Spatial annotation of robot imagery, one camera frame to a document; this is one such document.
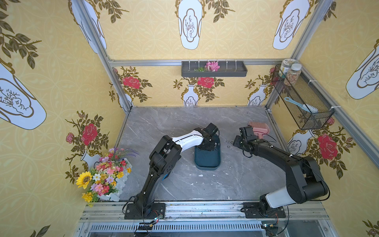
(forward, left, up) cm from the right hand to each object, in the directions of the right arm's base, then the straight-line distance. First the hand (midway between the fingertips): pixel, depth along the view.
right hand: (241, 140), depth 95 cm
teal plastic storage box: (-14, +22, -2) cm, 26 cm away
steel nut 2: (-2, +7, -5) cm, 9 cm away
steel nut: (+2, +7, -5) cm, 9 cm away
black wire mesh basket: (+13, -32, +23) cm, 41 cm away
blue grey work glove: (-24, +45, -1) cm, 51 cm away
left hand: (-2, +23, -5) cm, 23 cm away
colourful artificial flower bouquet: (-32, +69, +13) cm, 77 cm away
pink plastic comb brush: (+12, -16, -4) cm, 21 cm away
